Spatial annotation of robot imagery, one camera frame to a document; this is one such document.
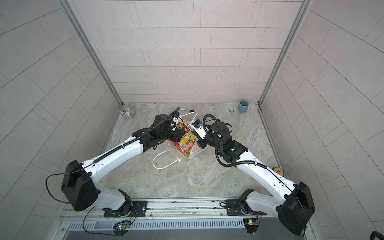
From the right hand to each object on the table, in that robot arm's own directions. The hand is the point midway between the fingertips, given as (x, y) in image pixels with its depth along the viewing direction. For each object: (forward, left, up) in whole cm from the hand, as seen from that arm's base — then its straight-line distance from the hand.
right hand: (192, 131), depth 72 cm
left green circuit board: (-33, +33, -20) cm, 51 cm away
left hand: (+5, +4, -5) cm, 8 cm away
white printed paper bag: (-8, -1, -7) cm, 10 cm away
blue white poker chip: (+33, -29, -23) cm, 50 cm away
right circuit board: (-36, -25, -27) cm, 52 cm away
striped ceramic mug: (+31, +46, -15) cm, 57 cm away
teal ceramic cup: (+31, -36, -16) cm, 50 cm away
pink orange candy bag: (0, +3, -7) cm, 8 cm away
